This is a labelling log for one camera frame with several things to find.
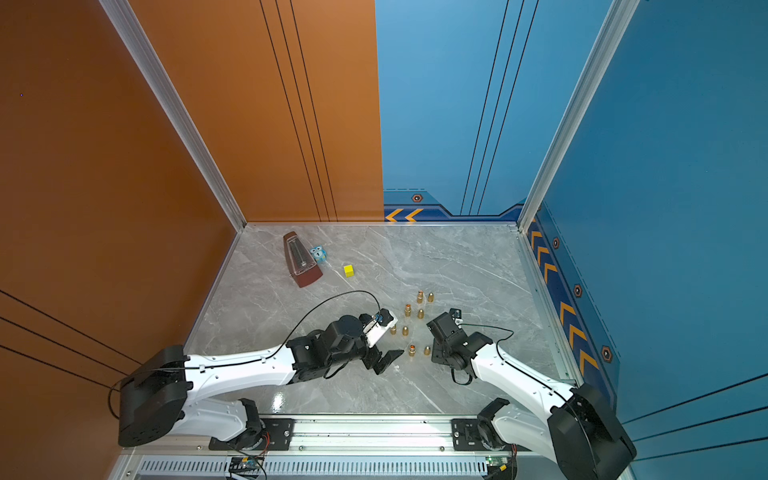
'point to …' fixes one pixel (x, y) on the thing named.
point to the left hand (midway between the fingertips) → (394, 333)
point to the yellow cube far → (349, 270)
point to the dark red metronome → (302, 264)
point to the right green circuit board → (497, 461)
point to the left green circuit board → (245, 466)
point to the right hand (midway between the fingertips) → (441, 351)
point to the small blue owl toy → (319, 253)
